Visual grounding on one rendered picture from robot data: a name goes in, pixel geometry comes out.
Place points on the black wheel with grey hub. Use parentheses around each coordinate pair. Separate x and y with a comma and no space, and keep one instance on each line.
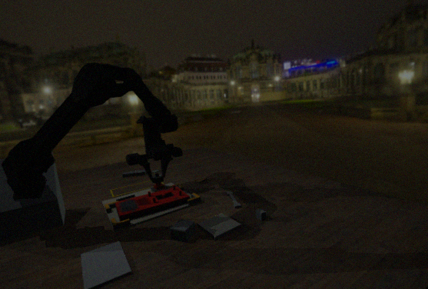
(158,179)

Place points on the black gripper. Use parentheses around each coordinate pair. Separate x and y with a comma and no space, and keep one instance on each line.
(142,160)

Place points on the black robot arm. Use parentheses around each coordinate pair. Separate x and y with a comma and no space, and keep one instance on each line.
(93,86)

